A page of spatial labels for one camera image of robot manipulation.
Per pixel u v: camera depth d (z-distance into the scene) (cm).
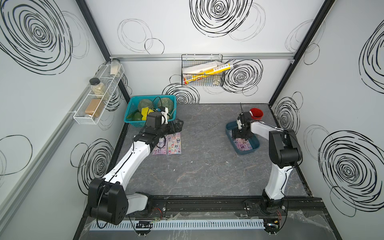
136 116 99
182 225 96
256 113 105
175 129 72
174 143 97
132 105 110
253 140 97
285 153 53
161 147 68
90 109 66
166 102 106
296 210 73
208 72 85
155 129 61
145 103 105
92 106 68
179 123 72
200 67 88
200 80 85
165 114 74
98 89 71
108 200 40
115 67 87
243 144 97
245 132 77
